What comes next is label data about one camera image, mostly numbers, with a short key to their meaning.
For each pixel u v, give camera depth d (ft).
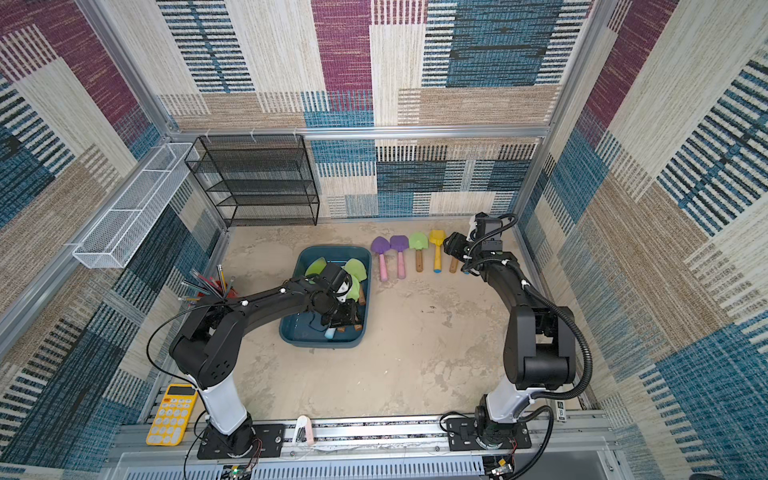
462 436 2.39
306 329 3.09
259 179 3.59
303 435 2.44
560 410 2.44
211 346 1.58
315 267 3.45
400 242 3.66
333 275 2.50
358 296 3.11
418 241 3.66
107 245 2.30
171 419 2.49
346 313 2.66
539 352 1.52
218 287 2.93
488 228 2.32
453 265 3.49
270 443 2.40
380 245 3.67
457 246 2.69
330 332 2.84
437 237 3.66
